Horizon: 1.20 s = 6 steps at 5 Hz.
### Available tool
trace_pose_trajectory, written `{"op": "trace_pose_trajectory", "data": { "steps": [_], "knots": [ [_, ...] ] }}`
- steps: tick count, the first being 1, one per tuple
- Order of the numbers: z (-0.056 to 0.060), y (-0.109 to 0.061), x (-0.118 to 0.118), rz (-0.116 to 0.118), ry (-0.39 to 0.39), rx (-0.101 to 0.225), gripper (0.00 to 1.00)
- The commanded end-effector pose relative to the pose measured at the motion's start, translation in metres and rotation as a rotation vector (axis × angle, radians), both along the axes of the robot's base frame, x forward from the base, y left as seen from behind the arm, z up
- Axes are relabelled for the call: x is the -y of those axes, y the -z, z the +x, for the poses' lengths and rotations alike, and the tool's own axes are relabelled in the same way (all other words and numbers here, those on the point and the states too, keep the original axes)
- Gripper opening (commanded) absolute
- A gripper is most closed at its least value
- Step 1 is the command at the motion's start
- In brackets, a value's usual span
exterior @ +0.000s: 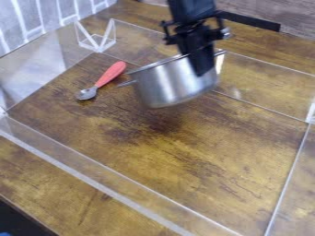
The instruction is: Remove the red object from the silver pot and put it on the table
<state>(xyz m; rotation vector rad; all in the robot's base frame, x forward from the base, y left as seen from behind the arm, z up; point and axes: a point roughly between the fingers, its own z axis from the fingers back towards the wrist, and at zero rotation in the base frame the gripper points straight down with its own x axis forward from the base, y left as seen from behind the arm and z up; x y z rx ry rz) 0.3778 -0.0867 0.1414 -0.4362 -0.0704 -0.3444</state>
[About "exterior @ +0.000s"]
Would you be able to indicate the silver metal pot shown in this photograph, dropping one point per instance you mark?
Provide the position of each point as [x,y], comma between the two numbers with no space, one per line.
[169,82]

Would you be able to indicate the clear acrylic triangle bracket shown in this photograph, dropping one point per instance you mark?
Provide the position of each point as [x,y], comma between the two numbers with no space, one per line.
[95,42]

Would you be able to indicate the black wall strip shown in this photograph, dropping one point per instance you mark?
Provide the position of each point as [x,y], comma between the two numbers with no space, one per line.
[255,22]

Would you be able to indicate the spoon with red handle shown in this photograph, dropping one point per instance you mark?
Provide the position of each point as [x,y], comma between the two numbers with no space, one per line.
[110,74]

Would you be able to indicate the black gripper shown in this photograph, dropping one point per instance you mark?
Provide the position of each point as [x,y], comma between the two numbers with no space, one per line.
[195,15]

